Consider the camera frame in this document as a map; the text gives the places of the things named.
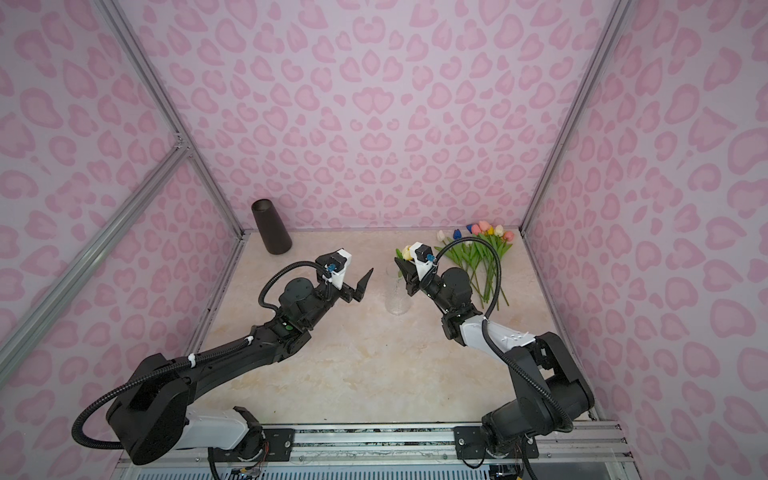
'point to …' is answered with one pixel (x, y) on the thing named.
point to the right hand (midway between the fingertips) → (401, 255)
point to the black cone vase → (274, 235)
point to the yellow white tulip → (405, 254)
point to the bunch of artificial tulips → (477, 258)
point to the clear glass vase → (397, 301)
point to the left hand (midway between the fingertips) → (357, 254)
